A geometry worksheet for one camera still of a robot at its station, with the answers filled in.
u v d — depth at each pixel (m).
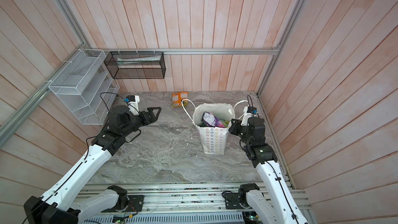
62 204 0.39
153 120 0.64
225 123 0.83
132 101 0.64
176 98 1.14
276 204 0.41
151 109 0.65
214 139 0.76
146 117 0.63
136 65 1.05
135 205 0.73
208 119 0.78
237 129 0.66
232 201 0.73
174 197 0.76
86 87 0.73
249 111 0.64
